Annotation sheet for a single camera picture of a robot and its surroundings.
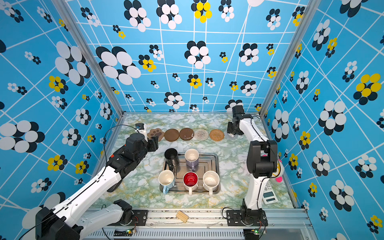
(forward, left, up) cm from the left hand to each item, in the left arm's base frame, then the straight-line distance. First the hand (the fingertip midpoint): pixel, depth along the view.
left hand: (154, 136), depth 78 cm
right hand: (+15, -48, -13) cm, 52 cm away
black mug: (-2, -7, -18) cm, 20 cm away
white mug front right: (-16, -31, -21) cm, 40 cm away
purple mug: (0, -19, -22) cm, 30 cm away
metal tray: (-4, -29, -23) cm, 37 cm away
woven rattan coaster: (+17, -37, -21) cm, 46 cm away
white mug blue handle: (-16, -6, -21) cm, 27 cm away
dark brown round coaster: (+18, -4, -23) cm, 29 cm away
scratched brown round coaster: (+17, -15, -21) cm, 31 cm away
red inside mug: (-16, -19, -21) cm, 33 cm away
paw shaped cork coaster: (+20, +7, -22) cm, 31 cm away
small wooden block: (-33, -16, -22) cm, 43 cm away
